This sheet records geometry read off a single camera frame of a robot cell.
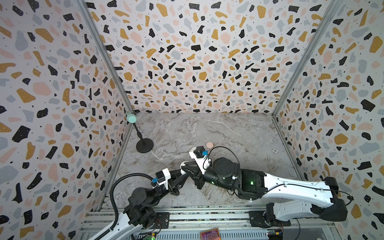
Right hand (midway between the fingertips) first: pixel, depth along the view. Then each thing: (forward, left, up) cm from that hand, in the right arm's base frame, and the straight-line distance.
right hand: (183, 165), depth 55 cm
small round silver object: (+29, -57, -38) cm, 74 cm away
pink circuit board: (-19, -12, -33) cm, 40 cm away
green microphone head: (+24, +27, -1) cm, 37 cm away
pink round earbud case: (+32, -12, -35) cm, 49 cm away
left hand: (+1, -2, -6) cm, 6 cm away
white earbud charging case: (+2, +1, -3) cm, 4 cm away
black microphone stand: (+29, +33, -34) cm, 55 cm away
